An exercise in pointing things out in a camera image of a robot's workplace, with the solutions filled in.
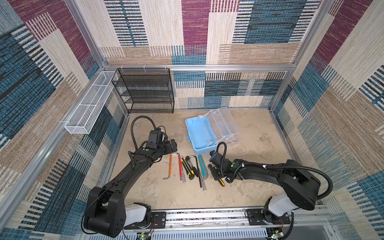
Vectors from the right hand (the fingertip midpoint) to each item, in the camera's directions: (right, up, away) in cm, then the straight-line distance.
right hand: (216, 173), depth 88 cm
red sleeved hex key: (-21, +4, +3) cm, 22 cm away
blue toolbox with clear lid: (-5, +23, +17) cm, 29 cm away
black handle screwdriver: (-13, +2, +1) cm, 13 cm away
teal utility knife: (-8, +3, +3) cm, 9 cm away
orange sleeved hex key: (-28, +2, +3) cm, 28 cm away
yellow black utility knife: (-16, +1, 0) cm, 16 cm away
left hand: (-27, +17, -2) cm, 32 cm away
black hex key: (-10, -3, -3) cm, 11 cm away
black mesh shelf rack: (-48, +53, +21) cm, 74 cm away
